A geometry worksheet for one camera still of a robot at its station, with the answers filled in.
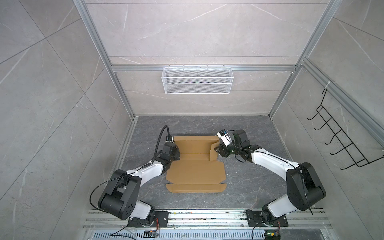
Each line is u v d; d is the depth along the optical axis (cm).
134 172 49
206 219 75
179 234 70
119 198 43
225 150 78
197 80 101
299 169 48
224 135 79
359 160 58
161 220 73
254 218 73
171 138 84
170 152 71
